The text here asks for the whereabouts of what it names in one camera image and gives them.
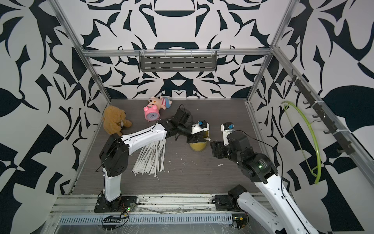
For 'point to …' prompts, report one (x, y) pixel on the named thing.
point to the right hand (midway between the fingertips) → (216, 141)
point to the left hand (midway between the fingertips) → (205, 133)
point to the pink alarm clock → (151, 112)
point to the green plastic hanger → (318, 177)
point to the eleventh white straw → (164, 146)
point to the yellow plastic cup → (200, 146)
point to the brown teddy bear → (114, 119)
